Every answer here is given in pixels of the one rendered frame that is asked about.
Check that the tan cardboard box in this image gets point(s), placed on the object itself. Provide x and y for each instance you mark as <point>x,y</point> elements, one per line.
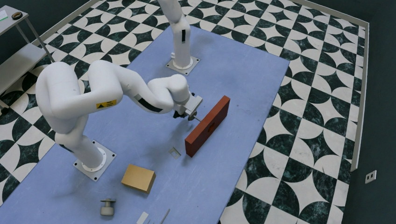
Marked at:
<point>138,178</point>

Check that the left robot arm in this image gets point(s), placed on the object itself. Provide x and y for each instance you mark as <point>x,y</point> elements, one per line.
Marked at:
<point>181,33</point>

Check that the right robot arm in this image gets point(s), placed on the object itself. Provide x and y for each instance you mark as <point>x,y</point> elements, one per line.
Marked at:
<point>67,110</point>

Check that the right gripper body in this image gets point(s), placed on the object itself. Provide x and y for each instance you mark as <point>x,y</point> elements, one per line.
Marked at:
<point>179,108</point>

